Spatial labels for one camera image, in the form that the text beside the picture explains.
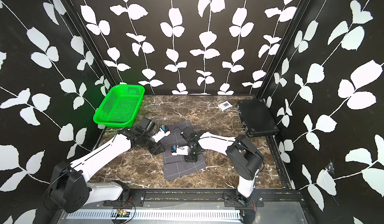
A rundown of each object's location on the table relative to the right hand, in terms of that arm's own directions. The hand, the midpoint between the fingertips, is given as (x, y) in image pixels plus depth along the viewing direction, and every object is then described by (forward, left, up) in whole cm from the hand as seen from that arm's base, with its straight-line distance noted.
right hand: (186, 155), depth 87 cm
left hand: (+2, +13, +9) cm, 16 cm away
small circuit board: (-28, +29, -2) cm, 41 cm away
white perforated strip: (-29, +12, -2) cm, 31 cm away
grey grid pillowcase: (-7, +5, +1) cm, 8 cm away
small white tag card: (+40, -28, -1) cm, 49 cm away
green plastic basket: (+37, +52, 0) cm, 64 cm away
